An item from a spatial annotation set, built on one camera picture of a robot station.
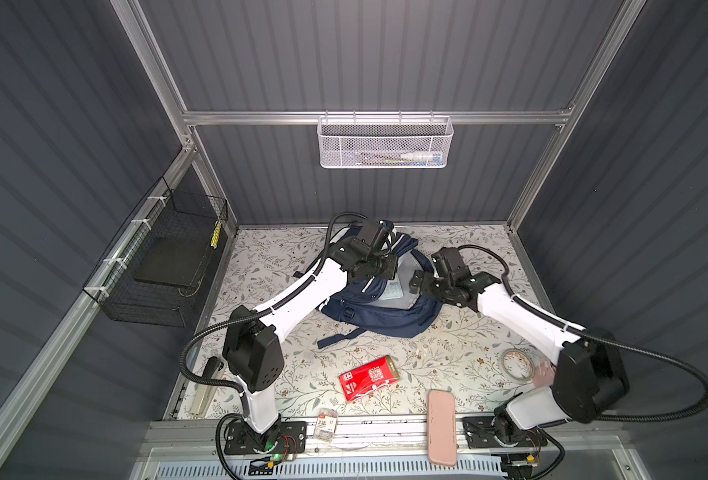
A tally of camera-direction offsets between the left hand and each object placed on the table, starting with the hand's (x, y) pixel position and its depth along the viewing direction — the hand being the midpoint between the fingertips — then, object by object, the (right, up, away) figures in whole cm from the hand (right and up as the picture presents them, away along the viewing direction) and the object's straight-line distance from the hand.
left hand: (393, 262), depth 82 cm
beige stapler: (-50, -35, -4) cm, 61 cm away
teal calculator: (+1, -8, +9) cm, 12 cm away
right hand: (+9, -7, +5) cm, 13 cm away
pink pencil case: (+12, -42, -7) cm, 44 cm away
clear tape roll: (+36, -29, +2) cm, 46 cm away
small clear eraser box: (-18, -40, -9) cm, 45 cm away
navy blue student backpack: (-10, -13, +5) cm, 17 cm away
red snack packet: (-7, -33, +2) cm, 33 cm away
